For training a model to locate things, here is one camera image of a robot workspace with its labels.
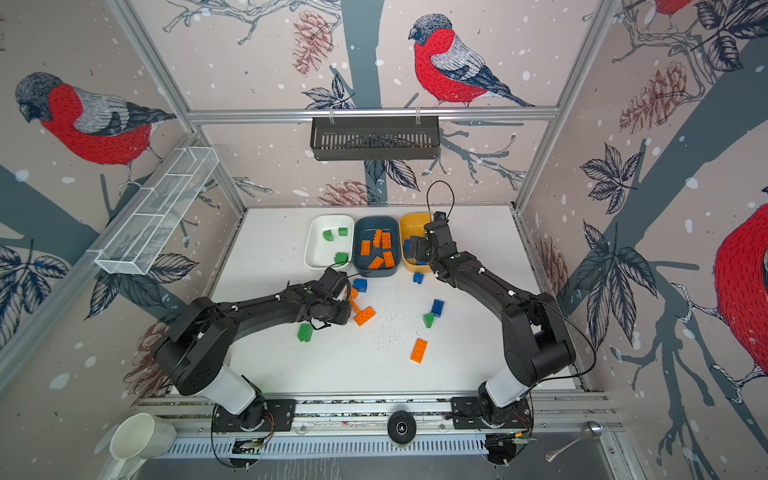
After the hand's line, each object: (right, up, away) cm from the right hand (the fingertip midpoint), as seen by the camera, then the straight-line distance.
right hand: (424, 245), depth 92 cm
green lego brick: (+1, -23, -3) cm, 23 cm away
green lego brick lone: (-36, -26, -5) cm, 45 cm away
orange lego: (-20, -1, +15) cm, 25 cm away
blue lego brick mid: (+4, -20, 0) cm, 20 cm away
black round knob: (-8, -37, -29) cm, 48 cm away
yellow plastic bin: (-2, +7, +25) cm, 26 cm away
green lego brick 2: (-28, -5, +12) cm, 31 cm away
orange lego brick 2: (-11, -6, +12) cm, 18 cm away
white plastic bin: (-35, +3, +19) cm, 40 cm away
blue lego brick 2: (-1, -11, +6) cm, 13 cm away
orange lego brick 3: (-22, -16, +3) cm, 28 cm away
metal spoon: (+38, -43, -22) cm, 62 cm away
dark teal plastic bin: (-16, -8, +10) cm, 21 cm away
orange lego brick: (-15, +2, +15) cm, 22 cm away
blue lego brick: (-21, -13, +5) cm, 25 cm away
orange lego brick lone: (-3, -30, -8) cm, 31 cm away
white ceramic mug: (-68, -43, -24) cm, 84 cm away
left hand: (-24, -21, -2) cm, 32 cm away
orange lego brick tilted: (-19, -22, -1) cm, 29 cm away
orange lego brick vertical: (-12, +1, +16) cm, 20 cm away
